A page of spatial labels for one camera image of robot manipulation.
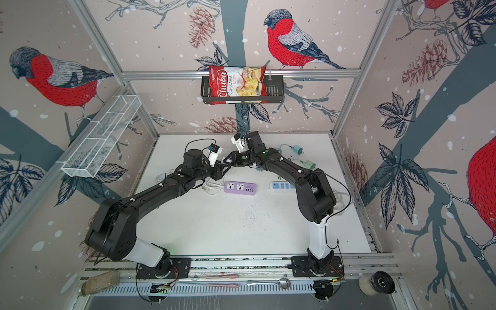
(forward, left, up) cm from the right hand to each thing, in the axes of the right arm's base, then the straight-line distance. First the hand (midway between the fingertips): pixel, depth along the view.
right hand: (226, 160), depth 87 cm
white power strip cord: (-6, +8, -14) cm, 17 cm away
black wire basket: (+31, -23, +16) cm, 41 cm away
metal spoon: (-44, -25, -15) cm, 53 cm away
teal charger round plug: (+20, -37, -14) cm, 45 cm away
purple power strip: (-7, -9, -13) cm, 17 cm away
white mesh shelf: (-11, +49, +14) cm, 52 cm away
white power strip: (-4, -27, -15) cm, 31 cm away
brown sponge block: (-46, +38, -12) cm, 61 cm away
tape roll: (-44, -55, -6) cm, 71 cm away
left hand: (-1, -2, +1) cm, 2 cm away
